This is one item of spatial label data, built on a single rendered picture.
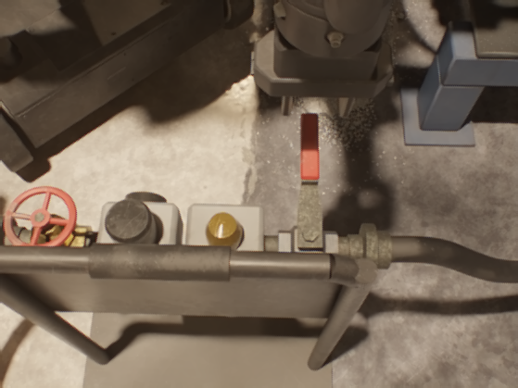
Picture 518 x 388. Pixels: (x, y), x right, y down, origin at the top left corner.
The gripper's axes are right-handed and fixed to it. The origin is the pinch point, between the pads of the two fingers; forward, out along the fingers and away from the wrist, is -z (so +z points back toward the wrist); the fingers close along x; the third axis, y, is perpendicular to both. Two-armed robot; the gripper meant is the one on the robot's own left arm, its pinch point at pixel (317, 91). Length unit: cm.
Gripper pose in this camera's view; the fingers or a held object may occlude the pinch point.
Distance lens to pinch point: 58.4
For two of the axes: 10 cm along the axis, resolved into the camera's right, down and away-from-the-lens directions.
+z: 0.0, -4.1, -9.1
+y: 0.3, -9.1, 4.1
